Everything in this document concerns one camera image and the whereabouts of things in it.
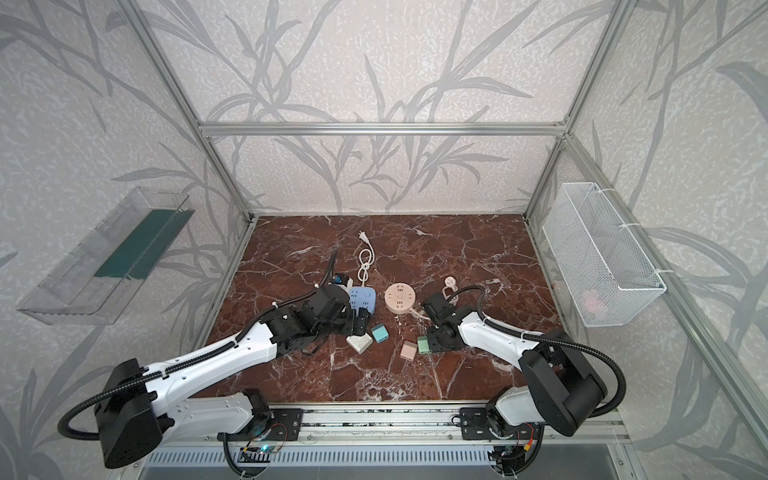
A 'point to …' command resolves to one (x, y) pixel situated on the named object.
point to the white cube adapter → (360, 342)
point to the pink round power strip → (399, 298)
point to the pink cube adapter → (408, 349)
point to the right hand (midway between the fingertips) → (438, 333)
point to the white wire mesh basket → (606, 280)
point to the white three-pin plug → (450, 281)
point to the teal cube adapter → (380, 333)
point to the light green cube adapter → (423, 345)
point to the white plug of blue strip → (363, 236)
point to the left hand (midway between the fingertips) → (362, 307)
